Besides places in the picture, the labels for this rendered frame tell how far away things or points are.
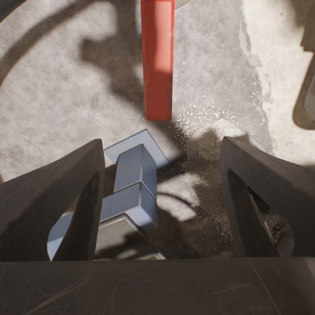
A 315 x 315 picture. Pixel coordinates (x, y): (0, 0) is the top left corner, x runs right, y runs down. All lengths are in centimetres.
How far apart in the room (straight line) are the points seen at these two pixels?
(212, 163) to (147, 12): 71
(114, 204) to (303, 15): 58
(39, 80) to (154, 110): 58
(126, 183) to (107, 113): 19
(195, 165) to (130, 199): 29
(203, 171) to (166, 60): 70
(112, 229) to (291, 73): 56
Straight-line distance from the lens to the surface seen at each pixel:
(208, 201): 96
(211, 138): 81
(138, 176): 69
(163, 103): 21
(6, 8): 25
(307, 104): 79
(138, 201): 62
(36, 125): 83
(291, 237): 57
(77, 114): 78
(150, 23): 19
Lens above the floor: 67
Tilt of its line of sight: 53 degrees down
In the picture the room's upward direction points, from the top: 178 degrees clockwise
